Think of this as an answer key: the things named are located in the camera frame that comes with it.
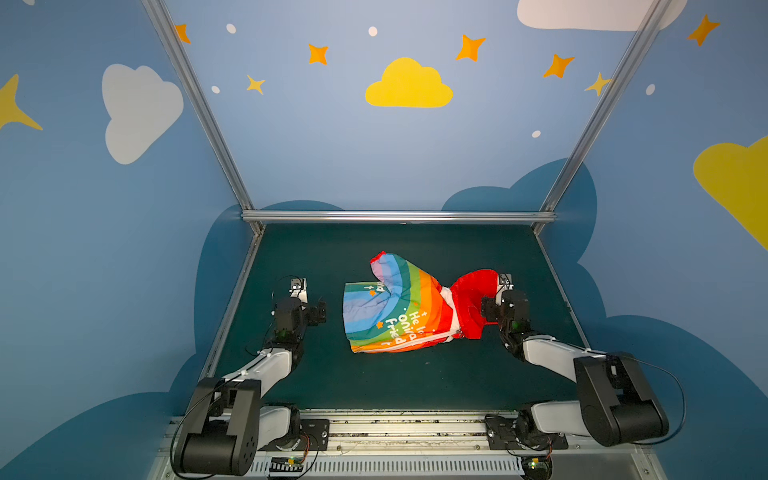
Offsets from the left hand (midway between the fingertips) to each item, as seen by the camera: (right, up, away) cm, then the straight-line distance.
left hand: (304, 297), depth 90 cm
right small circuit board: (+63, -40, -17) cm, 77 cm away
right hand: (+63, +1, +2) cm, 63 cm away
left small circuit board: (+1, -39, -17) cm, 43 cm away
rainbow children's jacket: (+32, -4, +3) cm, 33 cm away
